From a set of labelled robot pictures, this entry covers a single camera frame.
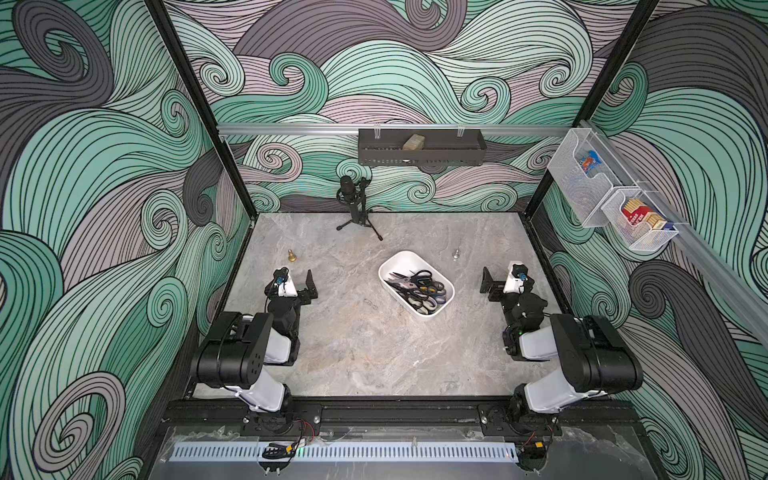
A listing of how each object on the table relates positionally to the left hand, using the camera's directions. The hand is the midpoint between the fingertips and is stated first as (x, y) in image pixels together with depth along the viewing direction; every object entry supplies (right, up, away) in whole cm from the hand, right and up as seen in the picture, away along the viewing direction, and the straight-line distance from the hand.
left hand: (293, 271), depth 88 cm
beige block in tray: (+37, +40, +3) cm, 55 cm away
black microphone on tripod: (+18, +23, +12) cm, 32 cm away
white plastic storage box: (+38, -6, +9) cm, 40 cm away
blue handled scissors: (+45, -9, +7) cm, 47 cm away
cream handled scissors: (+39, -11, +3) cm, 40 cm away
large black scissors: (+39, -3, +9) cm, 41 cm away
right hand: (+65, 0, 0) cm, 65 cm away
